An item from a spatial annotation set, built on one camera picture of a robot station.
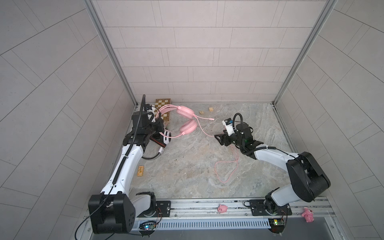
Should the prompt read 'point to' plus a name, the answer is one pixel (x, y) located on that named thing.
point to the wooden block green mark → (201, 112)
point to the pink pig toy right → (308, 215)
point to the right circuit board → (277, 225)
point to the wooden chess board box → (160, 103)
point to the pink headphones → (188, 126)
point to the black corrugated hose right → (241, 120)
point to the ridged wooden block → (211, 109)
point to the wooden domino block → (140, 171)
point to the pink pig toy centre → (222, 208)
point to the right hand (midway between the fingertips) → (218, 133)
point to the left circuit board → (147, 226)
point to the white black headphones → (162, 138)
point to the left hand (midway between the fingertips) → (166, 117)
